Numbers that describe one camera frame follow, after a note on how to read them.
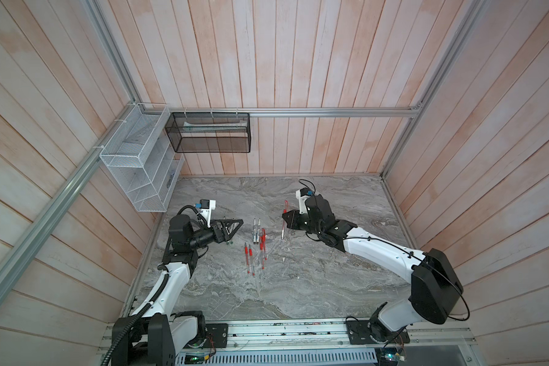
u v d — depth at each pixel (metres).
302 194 0.76
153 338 0.41
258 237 0.97
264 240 0.96
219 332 0.75
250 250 0.93
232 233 0.70
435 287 0.43
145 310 0.43
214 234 0.69
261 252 0.93
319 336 0.75
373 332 0.66
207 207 0.71
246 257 0.91
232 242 0.96
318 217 0.64
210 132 1.05
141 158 0.69
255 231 0.98
